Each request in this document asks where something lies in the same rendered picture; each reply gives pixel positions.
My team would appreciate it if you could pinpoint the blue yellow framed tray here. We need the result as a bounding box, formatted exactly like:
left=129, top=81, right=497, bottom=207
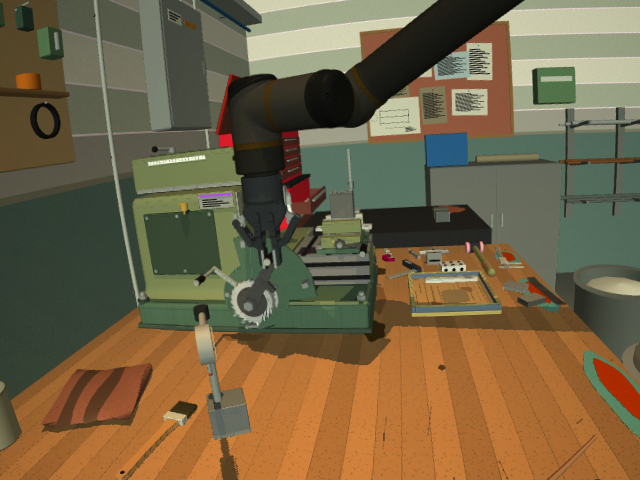
left=406, top=269, right=503, bottom=318

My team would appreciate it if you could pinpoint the large green box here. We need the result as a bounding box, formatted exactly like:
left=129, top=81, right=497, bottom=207
left=36, top=26, right=64, bottom=61

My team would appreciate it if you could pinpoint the red brown striped cloth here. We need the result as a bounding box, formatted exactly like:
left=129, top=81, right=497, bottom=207
left=41, top=362, right=154, bottom=433

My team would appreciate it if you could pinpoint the beige wooden plank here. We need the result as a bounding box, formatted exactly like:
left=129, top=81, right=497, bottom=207
left=474, top=152, right=541, bottom=164

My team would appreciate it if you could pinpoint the grey electrical cabinet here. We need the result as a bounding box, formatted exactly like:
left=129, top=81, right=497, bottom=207
left=138, top=0, right=213, bottom=133

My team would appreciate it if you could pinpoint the brown notice board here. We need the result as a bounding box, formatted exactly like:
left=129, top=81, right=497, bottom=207
left=359, top=20, right=516, bottom=146

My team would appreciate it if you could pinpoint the thin wooden stick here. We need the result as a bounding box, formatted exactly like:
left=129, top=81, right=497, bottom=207
left=551, top=434, right=599, bottom=480

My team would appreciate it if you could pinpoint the wooden brush with black bristles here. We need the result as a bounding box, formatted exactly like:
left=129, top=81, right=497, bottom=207
left=113, top=400, right=199, bottom=480

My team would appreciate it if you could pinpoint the grey shelf rack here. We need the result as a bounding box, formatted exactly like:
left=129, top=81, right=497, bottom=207
left=558, top=106, right=640, bottom=218

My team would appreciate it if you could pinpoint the teal red oval mat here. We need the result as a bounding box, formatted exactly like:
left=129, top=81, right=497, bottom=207
left=582, top=349, right=640, bottom=437

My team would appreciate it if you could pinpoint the grey wall shelf blue pipe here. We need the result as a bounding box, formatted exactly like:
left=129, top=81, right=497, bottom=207
left=198, top=0, right=263, bottom=35

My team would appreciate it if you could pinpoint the dark feed lever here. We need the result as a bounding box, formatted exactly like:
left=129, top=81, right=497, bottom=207
left=236, top=260, right=279, bottom=315

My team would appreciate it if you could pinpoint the dial indicator on grey base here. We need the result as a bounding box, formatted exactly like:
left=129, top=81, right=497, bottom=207
left=193, top=303, right=252, bottom=441

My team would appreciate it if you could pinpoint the black surface plate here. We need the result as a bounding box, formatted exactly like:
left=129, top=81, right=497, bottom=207
left=299, top=203, right=494, bottom=250

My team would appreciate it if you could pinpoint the grey tool with red part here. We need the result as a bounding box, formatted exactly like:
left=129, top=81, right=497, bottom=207
left=493, top=246, right=525, bottom=270

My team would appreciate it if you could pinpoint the green bench shaper body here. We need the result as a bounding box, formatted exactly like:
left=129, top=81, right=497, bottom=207
left=130, top=147, right=378, bottom=336

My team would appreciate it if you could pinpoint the grey steel block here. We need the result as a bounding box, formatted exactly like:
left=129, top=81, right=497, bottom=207
left=329, top=190, right=358, bottom=222

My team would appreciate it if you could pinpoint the grey round object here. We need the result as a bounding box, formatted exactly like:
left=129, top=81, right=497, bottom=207
left=621, top=340, right=640, bottom=382

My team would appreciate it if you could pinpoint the grey cupboard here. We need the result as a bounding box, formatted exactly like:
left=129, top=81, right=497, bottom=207
left=425, top=159, right=563, bottom=292

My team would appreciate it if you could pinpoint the white conduit pipe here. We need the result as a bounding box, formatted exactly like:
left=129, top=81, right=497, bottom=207
left=93, top=0, right=142, bottom=302

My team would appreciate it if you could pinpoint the black ring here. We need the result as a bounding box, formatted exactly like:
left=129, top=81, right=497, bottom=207
left=29, top=102, right=62, bottom=139

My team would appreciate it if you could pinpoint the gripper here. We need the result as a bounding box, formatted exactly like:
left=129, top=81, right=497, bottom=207
left=231, top=172, right=302, bottom=267

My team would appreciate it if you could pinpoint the brown pegboard with shelf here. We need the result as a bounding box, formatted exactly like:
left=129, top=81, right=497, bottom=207
left=0, top=0, right=77, bottom=174

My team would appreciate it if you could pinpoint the green machine vise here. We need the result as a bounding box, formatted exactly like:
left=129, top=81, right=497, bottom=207
left=318, top=213, right=374, bottom=255

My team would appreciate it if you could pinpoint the blue box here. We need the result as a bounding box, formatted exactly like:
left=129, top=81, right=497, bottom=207
left=424, top=132, right=470, bottom=168

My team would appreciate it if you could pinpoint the green wall box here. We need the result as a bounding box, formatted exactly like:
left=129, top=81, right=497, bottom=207
left=531, top=66, right=578, bottom=106

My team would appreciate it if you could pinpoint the red tool chest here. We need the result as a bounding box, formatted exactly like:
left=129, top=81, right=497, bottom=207
left=215, top=73, right=327, bottom=217

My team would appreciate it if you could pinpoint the wooden handled mallet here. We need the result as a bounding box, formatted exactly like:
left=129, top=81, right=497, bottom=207
left=472, top=249, right=498, bottom=278

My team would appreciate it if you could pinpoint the grey crank handle black knob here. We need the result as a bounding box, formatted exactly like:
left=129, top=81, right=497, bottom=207
left=193, top=266, right=232, bottom=289

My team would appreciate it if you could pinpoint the grey toothed ratchet wheel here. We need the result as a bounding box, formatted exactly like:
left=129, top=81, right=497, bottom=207
left=227, top=278, right=280, bottom=330

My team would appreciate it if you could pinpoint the beige grey cylinder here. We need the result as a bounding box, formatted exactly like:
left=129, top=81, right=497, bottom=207
left=0, top=381, right=24, bottom=451

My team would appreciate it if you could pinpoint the grey drum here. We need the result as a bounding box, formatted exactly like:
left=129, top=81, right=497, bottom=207
left=572, top=264, right=640, bottom=352

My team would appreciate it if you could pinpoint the dark green feed shield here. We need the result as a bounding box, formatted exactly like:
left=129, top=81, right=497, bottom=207
left=233, top=233, right=317, bottom=307

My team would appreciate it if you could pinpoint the teal red black saw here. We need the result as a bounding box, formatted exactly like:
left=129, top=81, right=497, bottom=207
left=523, top=275, right=567, bottom=313

